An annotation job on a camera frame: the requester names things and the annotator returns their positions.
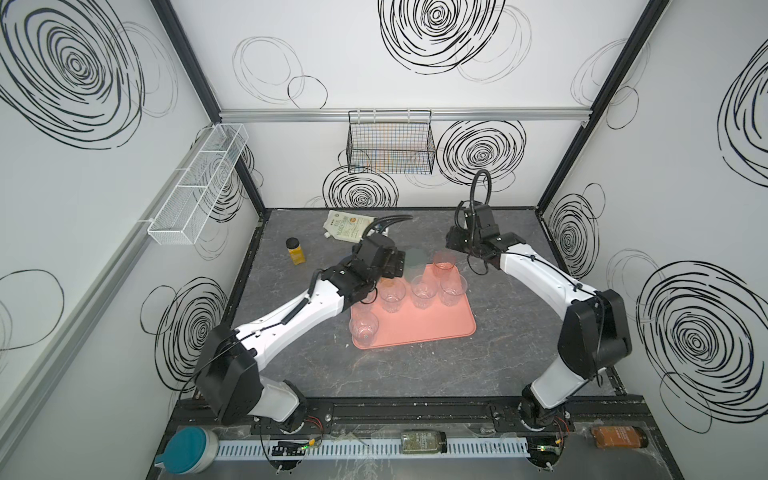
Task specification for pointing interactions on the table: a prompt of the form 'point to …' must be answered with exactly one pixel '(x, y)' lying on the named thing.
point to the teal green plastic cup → (415, 263)
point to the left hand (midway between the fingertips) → (388, 249)
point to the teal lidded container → (189, 450)
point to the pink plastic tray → (407, 310)
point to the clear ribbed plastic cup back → (363, 327)
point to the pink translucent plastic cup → (444, 260)
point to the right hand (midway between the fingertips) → (450, 236)
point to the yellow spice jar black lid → (293, 245)
